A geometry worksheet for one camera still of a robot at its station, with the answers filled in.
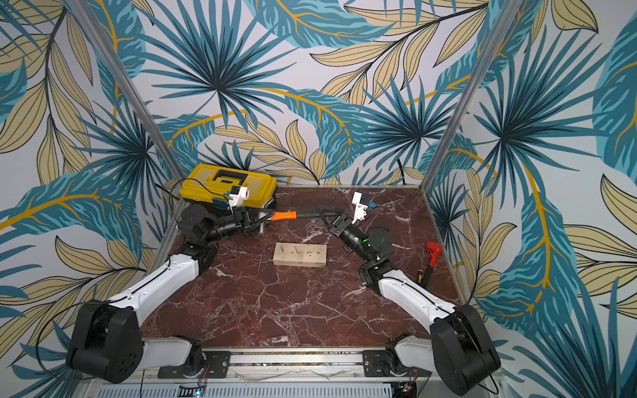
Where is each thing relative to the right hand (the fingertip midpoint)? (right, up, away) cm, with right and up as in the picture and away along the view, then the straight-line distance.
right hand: (317, 209), depth 67 cm
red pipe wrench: (+45, -18, +28) cm, 56 cm away
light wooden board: (-7, -17, +25) cm, 31 cm away
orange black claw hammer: (-9, -2, 0) cm, 9 cm away
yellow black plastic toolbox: (-45, +11, +30) cm, 55 cm away
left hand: (-12, -2, 0) cm, 12 cm away
